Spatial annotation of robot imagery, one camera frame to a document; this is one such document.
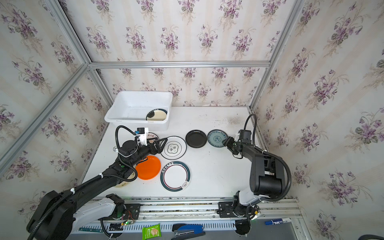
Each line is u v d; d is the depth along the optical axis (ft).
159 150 2.30
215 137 3.33
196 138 3.25
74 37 2.64
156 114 3.71
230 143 2.77
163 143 2.41
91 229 2.25
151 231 2.21
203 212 2.41
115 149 3.13
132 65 4.65
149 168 2.80
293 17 2.45
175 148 3.14
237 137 2.87
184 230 2.17
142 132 2.26
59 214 1.27
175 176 2.77
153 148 2.29
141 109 3.89
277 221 2.30
